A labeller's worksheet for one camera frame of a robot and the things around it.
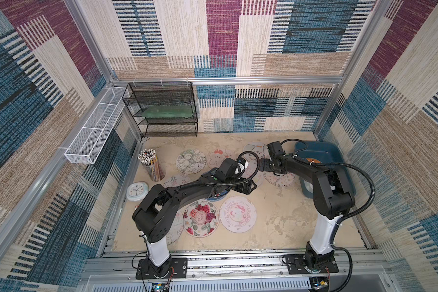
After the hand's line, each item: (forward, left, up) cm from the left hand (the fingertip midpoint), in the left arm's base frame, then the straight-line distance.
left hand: (250, 184), depth 86 cm
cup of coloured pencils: (+11, +47, +8) cm, 49 cm away
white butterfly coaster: (-15, +34, -11) cm, 39 cm away
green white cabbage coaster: (+22, +31, -10) cm, 39 cm away
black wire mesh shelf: (+46, +47, +11) cm, 66 cm away
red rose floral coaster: (-11, +23, -11) cm, 28 cm away
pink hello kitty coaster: (-10, +6, -10) cm, 15 cm away
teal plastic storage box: (+24, -47, -6) cm, 53 cm away
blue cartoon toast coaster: (-1, +17, -10) cm, 20 cm away
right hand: (+14, -15, -7) cm, 21 cm away
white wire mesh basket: (+23, +80, +8) cm, 84 cm away
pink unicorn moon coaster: (+14, -3, -10) cm, 18 cm away
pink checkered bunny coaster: (+25, +16, -9) cm, 31 cm away
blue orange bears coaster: (+21, -38, -9) cm, 44 cm away
